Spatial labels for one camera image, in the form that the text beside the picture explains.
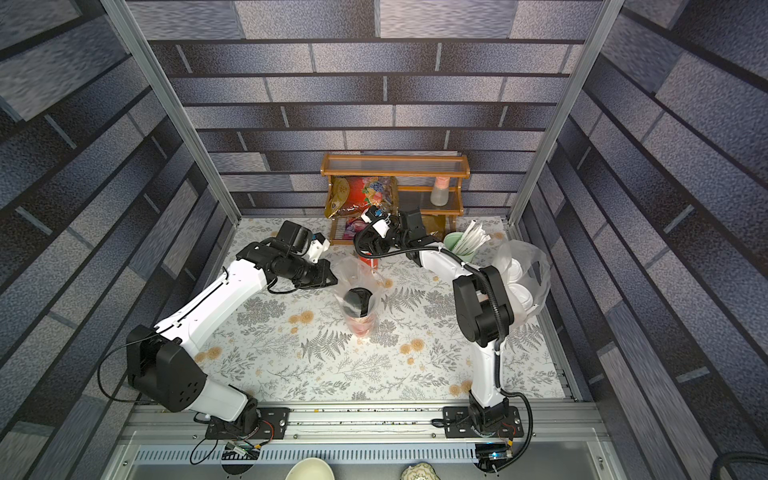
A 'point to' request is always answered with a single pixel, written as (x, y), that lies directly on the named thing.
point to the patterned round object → (420, 471)
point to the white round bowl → (311, 469)
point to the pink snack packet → (353, 227)
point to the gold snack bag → (337, 194)
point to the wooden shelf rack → (410, 170)
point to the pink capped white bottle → (439, 196)
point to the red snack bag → (367, 191)
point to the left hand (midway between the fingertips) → (338, 279)
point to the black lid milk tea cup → (359, 308)
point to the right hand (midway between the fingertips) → (364, 231)
